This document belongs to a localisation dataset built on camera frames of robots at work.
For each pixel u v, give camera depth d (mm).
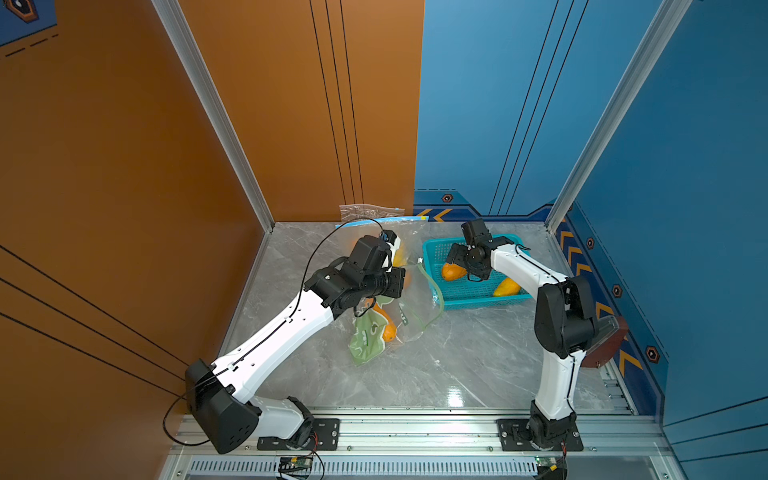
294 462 711
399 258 935
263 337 436
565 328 522
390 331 841
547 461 724
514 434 725
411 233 847
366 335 848
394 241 663
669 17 696
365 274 536
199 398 406
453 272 980
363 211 1200
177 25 710
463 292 992
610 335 728
